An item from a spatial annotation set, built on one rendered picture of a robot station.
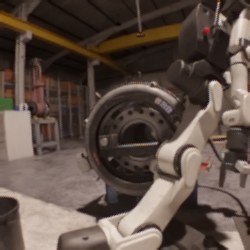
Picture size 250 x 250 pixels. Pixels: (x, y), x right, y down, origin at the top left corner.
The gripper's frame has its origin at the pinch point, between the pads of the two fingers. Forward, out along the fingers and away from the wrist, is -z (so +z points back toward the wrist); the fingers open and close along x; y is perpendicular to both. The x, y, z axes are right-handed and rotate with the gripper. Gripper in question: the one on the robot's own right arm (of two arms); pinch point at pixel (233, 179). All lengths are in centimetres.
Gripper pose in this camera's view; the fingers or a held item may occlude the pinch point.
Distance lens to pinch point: 74.2
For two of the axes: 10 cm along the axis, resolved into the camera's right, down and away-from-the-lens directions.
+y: -2.3, 1.3, 9.6
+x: 9.6, 1.9, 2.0
